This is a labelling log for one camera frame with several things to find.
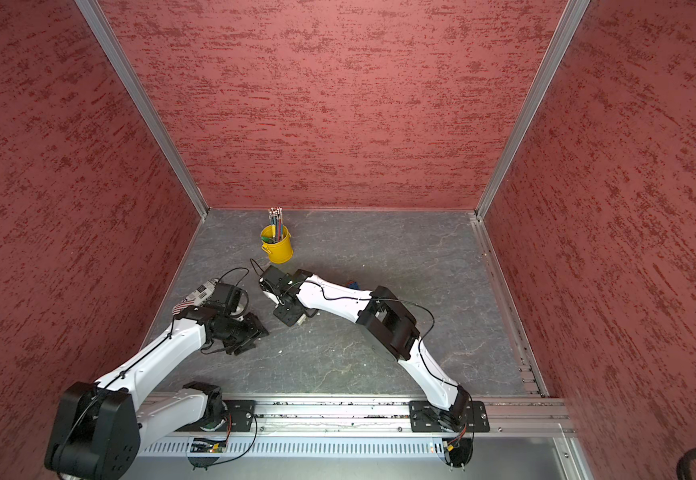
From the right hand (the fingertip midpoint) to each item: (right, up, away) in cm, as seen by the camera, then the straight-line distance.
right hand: (295, 317), depth 90 cm
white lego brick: (+3, +1, -6) cm, 7 cm away
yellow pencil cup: (-7, +20, +10) cm, 24 cm away
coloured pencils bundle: (-8, +32, +7) cm, 34 cm away
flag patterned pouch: (-37, +3, +2) cm, 37 cm away
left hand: (-8, -6, -7) cm, 12 cm away
